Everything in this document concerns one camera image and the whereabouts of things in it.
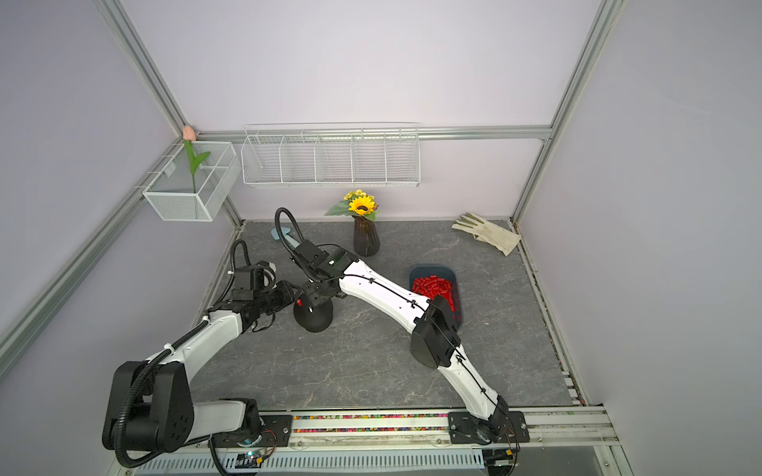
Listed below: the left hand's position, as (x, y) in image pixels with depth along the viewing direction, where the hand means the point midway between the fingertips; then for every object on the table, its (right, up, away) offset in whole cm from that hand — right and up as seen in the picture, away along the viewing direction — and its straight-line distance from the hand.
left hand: (299, 291), depth 88 cm
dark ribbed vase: (+18, +16, +21) cm, 32 cm away
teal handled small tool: (-14, +20, +28) cm, 37 cm away
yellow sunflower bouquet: (+16, +27, +3) cm, 32 cm away
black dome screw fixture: (+4, -8, -1) cm, 8 cm away
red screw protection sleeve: (+1, -2, -4) cm, 5 cm away
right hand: (+7, +1, -5) cm, 9 cm away
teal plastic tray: (+47, +5, +11) cm, 48 cm away
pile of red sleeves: (+41, 0, +11) cm, 43 cm away
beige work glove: (+65, +20, +28) cm, 73 cm away
